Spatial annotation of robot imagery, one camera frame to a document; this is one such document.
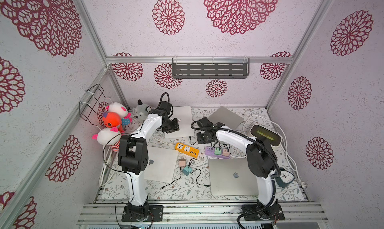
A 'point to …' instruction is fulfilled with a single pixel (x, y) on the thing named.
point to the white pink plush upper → (117, 107)
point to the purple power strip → (210, 151)
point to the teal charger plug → (186, 171)
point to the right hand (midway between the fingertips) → (199, 137)
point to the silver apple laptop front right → (232, 177)
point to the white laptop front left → (161, 164)
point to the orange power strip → (191, 151)
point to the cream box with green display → (274, 138)
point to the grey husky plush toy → (141, 111)
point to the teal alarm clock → (286, 178)
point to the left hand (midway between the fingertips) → (178, 129)
